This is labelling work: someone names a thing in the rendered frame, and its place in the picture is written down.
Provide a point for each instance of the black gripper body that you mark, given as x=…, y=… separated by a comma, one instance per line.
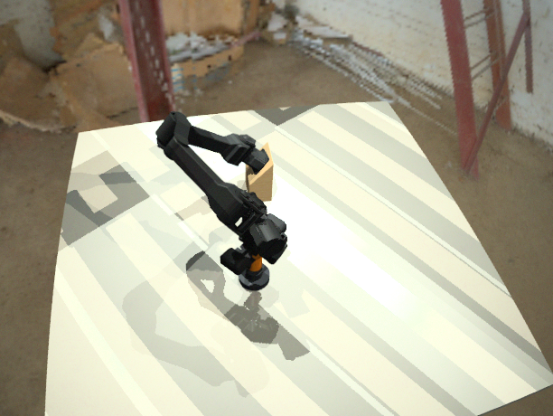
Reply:
x=238, y=261

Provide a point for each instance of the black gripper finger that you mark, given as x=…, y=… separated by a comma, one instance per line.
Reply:
x=250, y=262

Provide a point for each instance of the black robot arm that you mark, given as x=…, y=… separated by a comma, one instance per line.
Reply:
x=229, y=202

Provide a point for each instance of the orange cylinder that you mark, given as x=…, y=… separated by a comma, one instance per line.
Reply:
x=257, y=264

